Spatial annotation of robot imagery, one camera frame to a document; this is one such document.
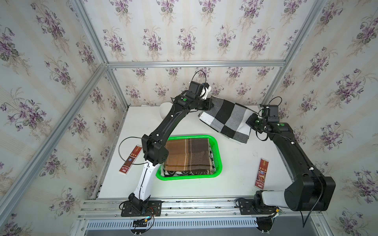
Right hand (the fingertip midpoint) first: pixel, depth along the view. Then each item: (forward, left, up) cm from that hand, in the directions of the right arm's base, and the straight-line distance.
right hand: (249, 119), depth 82 cm
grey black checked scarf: (+1, +10, 0) cm, 10 cm away
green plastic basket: (-8, +19, -14) cm, 25 cm away
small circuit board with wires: (-48, +57, -24) cm, 78 cm away
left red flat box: (-16, +70, -21) cm, 75 cm away
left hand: (+6, +20, +6) cm, 22 cm away
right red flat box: (-25, -8, -21) cm, 34 cm away
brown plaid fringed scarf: (-16, +33, -14) cm, 39 cm away
